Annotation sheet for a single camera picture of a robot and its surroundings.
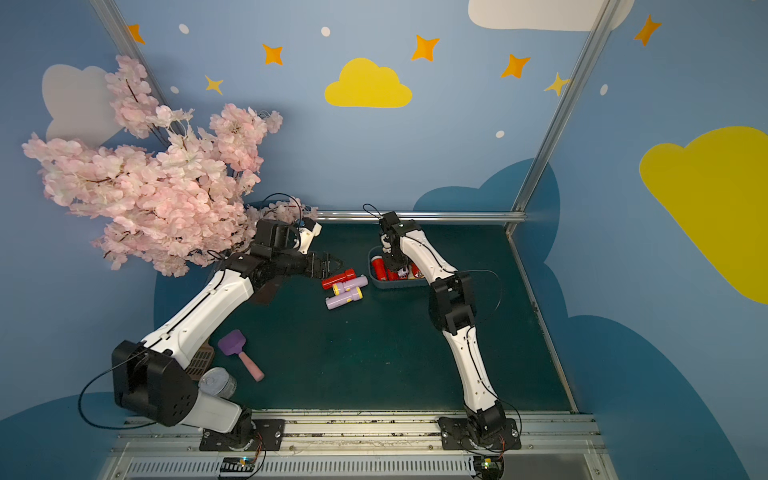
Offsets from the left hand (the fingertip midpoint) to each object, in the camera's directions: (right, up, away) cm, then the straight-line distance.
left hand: (331, 257), depth 81 cm
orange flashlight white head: (+25, -5, +20) cm, 32 cm away
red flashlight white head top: (+13, -4, +23) cm, 27 cm away
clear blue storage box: (+25, -9, +20) cm, 34 cm away
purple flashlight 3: (-2, -15, +17) cm, 23 cm away
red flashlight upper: (+1, -7, +23) cm, 24 cm away
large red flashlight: (+17, -7, +23) cm, 29 cm away
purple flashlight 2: (+2, -10, +20) cm, 23 cm away
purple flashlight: (+21, -5, +19) cm, 29 cm away
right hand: (+21, -1, +22) cm, 31 cm away
